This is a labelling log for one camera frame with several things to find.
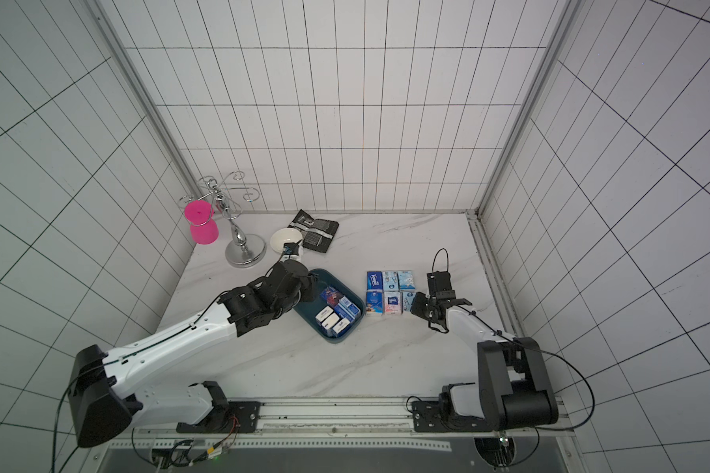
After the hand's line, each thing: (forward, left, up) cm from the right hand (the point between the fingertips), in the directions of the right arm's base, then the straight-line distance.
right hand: (408, 302), depth 92 cm
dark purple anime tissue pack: (0, +25, +2) cm, 25 cm away
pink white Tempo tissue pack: (-1, +5, 0) cm, 5 cm away
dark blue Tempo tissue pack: (+6, +11, +1) cm, 13 cm away
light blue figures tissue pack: (+1, 0, +1) cm, 2 cm away
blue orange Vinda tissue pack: (-1, +11, +1) cm, 11 cm away
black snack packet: (+26, +34, +2) cm, 43 cm away
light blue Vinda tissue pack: (+7, +6, 0) cm, 9 cm away
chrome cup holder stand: (+17, +59, +1) cm, 62 cm away
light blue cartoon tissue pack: (+8, 0, +1) cm, 8 cm away
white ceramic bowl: (+23, +45, +4) cm, 51 cm away
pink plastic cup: (+9, +61, +28) cm, 68 cm away
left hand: (-5, +30, +17) cm, 34 cm away
